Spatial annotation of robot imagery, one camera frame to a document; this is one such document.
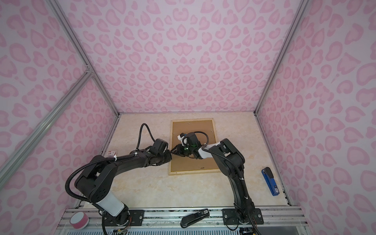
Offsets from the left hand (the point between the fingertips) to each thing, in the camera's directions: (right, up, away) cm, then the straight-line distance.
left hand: (173, 155), depth 92 cm
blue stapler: (+56, -13, -10) cm, 58 cm away
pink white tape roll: (-41, -25, -24) cm, 54 cm away
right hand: (-1, +2, +1) cm, 2 cm away
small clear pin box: (-41, 0, +3) cm, 41 cm away
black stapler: (+13, -24, -23) cm, 36 cm away
